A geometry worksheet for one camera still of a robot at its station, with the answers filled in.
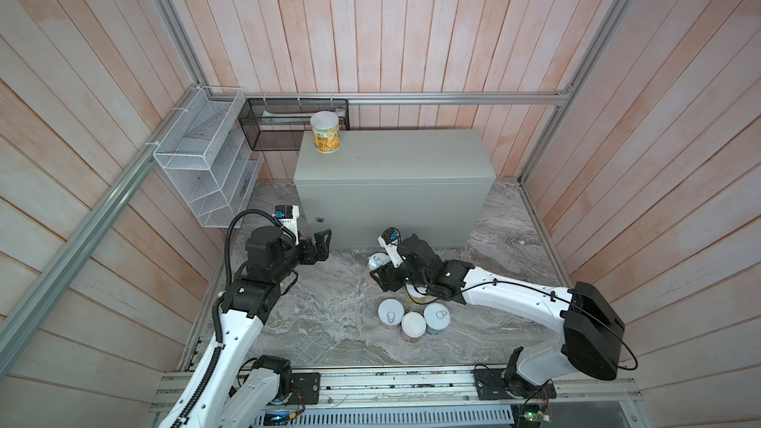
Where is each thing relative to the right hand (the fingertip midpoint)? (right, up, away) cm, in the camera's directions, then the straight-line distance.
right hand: (379, 267), depth 81 cm
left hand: (-16, +9, -7) cm, 20 cm away
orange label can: (-1, +2, -1) cm, 3 cm away
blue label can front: (+16, -14, -1) cm, 21 cm away
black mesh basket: (-36, +47, +22) cm, 63 cm away
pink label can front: (+3, -13, -1) cm, 13 cm away
